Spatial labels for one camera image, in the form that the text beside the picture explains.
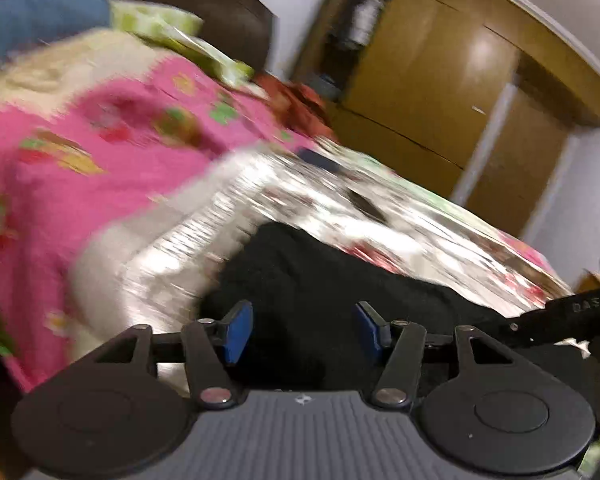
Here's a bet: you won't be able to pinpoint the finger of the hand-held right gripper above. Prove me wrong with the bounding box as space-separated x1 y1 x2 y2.
499 307 553 347

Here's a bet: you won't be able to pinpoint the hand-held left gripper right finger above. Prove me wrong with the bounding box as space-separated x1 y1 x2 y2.
356 301 529 409

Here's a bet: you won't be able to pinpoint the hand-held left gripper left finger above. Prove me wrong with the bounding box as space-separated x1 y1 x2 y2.
80 300 254 409

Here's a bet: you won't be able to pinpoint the black pants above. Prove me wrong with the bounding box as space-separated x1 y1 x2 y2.
200 222 600 392

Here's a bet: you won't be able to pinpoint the black phone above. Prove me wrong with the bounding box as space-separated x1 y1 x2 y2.
347 191 388 222

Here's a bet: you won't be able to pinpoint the cream floral satin quilt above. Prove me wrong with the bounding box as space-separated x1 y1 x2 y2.
75 140 576 361

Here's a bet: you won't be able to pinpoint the wooden door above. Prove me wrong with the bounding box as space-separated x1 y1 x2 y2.
457 85 581 237

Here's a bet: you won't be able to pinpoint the pink printed bedsheet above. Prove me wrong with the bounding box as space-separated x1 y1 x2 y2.
0 55 331 396

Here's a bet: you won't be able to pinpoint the orange red garment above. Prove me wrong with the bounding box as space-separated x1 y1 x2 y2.
255 75 337 141

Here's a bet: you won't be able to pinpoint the wooden wardrobe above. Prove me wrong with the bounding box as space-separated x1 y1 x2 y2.
290 0 600 171

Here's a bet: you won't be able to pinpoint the hanging clothes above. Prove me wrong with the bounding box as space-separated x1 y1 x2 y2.
345 0 387 46

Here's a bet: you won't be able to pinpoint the dark wooden headboard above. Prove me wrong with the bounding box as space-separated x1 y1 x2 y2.
0 0 281 72

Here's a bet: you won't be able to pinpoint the green checked pillow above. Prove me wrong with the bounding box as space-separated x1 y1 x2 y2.
110 0 256 86

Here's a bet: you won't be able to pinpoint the cream fuzzy blanket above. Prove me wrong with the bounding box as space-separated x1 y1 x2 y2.
0 27 152 107

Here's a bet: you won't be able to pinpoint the blue cloth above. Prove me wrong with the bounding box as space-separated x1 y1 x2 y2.
0 0 114 72

